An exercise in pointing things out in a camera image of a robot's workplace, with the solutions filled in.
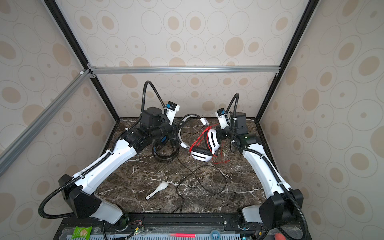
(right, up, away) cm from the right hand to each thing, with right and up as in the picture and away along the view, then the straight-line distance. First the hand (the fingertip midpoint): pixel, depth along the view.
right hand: (218, 125), depth 79 cm
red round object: (+26, -51, -12) cm, 58 cm away
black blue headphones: (-33, -16, +23) cm, 43 cm away
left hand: (-16, +2, -11) cm, 20 cm away
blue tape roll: (-3, -52, -8) cm, 53 cm away
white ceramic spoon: (-32, -34, +6) cm, 47 cm away
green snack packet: (-66, -51, -9) cm, 83 cm away
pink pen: (-19, -53, -8) cm, 56 cm away
